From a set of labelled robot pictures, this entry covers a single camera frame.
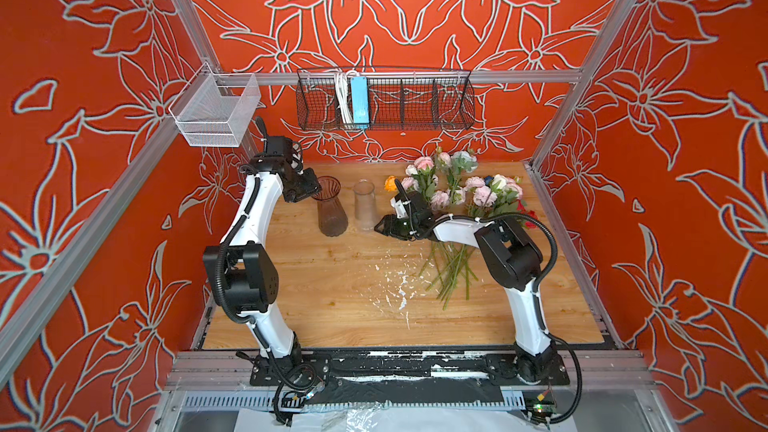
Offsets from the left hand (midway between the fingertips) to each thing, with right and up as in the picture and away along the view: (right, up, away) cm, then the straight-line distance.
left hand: (314, 186), depth 87 cm
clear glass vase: (+14, -6, +6) cm, 17 cm away
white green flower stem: (+50, +10, +22) cm, 55 cm away
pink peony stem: (+52, -6, +14) cm, 54 cm away
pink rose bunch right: (+65, -1, +17) cm, 67 cm away
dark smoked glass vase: (+3, -10, +13) cm, 17 cm away
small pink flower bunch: (+41, -4, +16) cm, 44 cm away
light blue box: (+13, +26, +3) cm, 29 cm away
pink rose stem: (+36, +4, +19) cm, 41 cm away
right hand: (+18, -14, +10) cm, 24 cm away
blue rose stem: (+59, +3, +20) cm, 62 cm away
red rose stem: (+69, -8, +14) cm, 70 cm away
